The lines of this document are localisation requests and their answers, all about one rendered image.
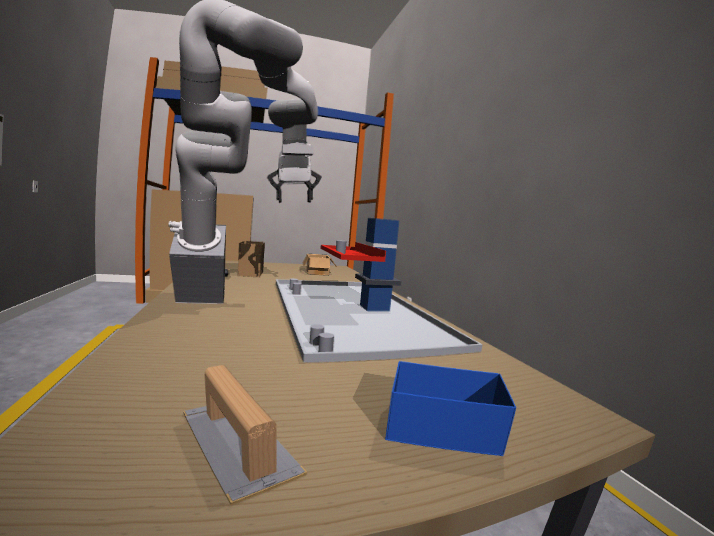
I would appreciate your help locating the sanding float with wooden handle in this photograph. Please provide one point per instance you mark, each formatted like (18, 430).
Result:
(263, 464)

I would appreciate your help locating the blue open box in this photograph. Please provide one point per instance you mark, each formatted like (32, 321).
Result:
(434, 420)

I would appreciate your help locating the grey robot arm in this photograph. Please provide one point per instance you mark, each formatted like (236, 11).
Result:
(205, 108)

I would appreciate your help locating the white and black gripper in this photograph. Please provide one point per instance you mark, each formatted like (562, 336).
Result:
(294, 168)

